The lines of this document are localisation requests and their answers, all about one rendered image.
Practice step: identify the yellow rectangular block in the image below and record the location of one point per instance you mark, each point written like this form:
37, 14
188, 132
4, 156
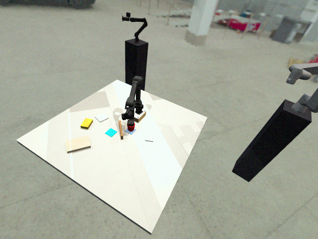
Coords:
86, 123

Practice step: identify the cream flat rectangular block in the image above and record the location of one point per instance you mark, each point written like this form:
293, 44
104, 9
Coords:
77, 144

